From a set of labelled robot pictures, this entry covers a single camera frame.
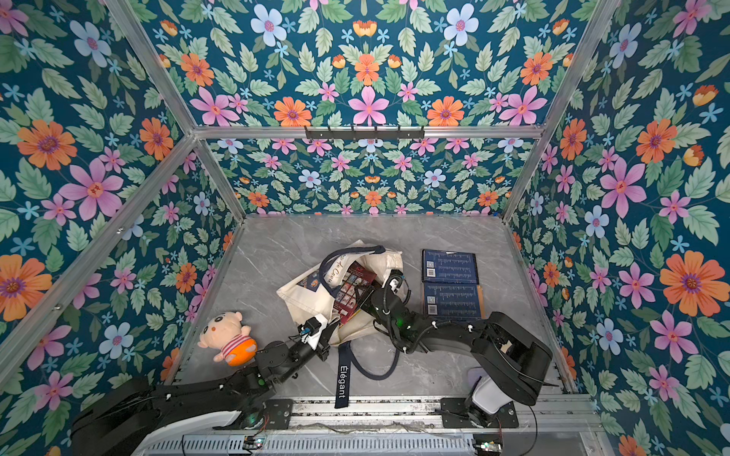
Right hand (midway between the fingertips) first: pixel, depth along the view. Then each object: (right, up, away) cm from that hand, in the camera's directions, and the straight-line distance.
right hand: (362, 284), depth 83 cm
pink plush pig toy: (-40, -14, -2) cm, 42 cm away
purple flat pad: (+31, -24, -7) cm, 40 cm away
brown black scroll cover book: (+39, -8, +10) cm, 41 cm away
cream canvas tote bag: (-14, -4, -5) cm, 16 cm away
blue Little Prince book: (+30, +4, +17) cm, 35 cm away
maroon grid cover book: (-5, -7, +1) cm, 8 cm away
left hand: (-5, -9, -7) cm, 12 cm away
